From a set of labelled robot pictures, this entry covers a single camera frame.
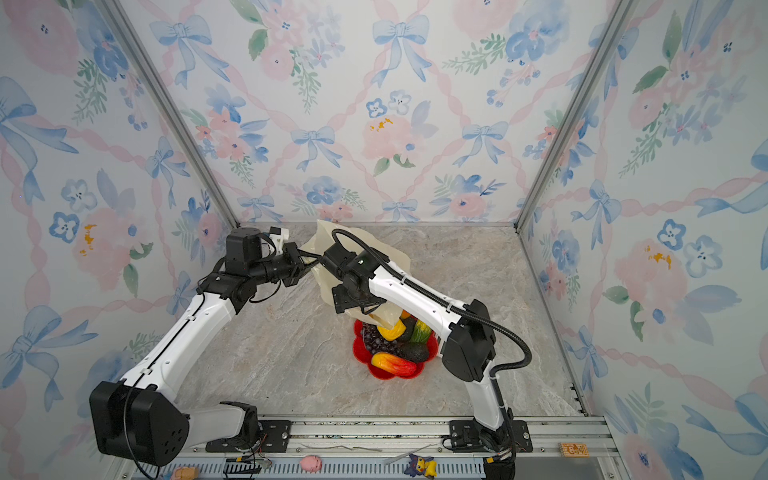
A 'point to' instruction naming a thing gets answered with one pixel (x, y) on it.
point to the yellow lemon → (393, 333)
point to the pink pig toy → (311, 463)
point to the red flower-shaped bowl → (361, 352)
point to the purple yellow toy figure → (425, 466)
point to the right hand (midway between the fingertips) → (355, 299)
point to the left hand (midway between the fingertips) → (324, 254)
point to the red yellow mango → (392, 364)
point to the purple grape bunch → (375, 341)
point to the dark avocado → (415, 351)
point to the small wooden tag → (575, 450)
